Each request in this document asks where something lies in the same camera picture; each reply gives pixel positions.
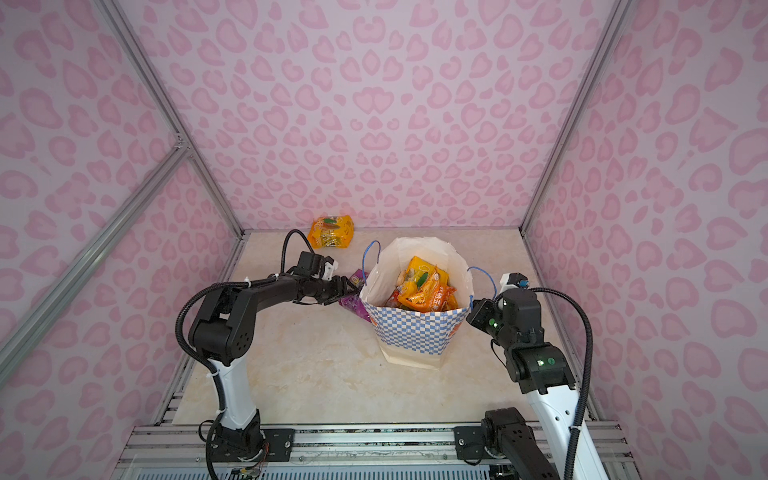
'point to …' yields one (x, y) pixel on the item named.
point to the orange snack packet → (431, 293)
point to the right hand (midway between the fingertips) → (470, 300)
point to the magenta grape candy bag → (355, 304)
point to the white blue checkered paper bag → (410, 337)
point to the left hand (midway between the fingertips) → (353, 290)
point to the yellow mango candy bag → (417, 277)
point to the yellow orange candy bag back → (331, 231)
